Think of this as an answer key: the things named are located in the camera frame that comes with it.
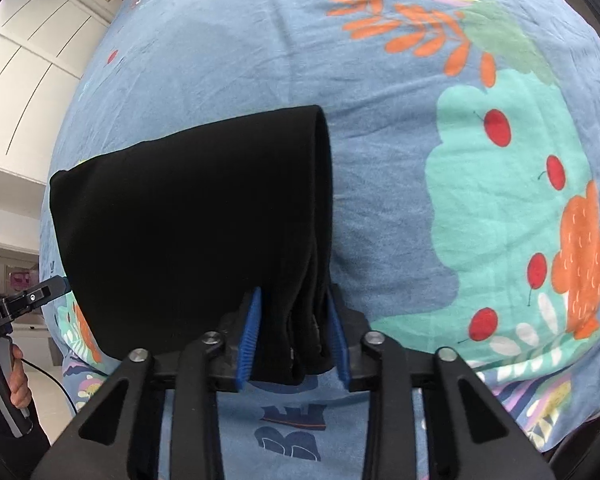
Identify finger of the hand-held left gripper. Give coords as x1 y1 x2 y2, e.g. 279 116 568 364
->
2 275 73 318

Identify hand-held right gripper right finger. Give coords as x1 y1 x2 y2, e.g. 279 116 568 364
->
325 285 556 480

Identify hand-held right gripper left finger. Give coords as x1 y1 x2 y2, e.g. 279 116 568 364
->
30 287 266 480

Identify black pants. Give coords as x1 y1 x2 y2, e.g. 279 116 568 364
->
49 105 337 386

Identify person's left forearm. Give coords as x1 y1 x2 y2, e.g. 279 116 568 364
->
0 405 52 480

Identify person's left hand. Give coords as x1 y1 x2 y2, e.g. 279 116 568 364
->
0 342 33 413

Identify blue printed bed sheet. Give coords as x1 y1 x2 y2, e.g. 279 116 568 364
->
37 0 600 480

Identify white wardrobe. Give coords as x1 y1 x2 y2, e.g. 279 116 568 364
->
0 0 131 186

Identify black cable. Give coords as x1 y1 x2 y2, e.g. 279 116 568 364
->
19 357 80 413

